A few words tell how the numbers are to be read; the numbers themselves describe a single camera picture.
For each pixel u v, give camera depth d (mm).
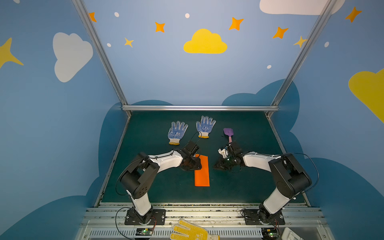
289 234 689
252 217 746
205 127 1136
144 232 717
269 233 715
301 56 865
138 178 466
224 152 867
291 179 474
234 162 718
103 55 856
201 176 876
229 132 1081
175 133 1079
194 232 703
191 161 779
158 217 750
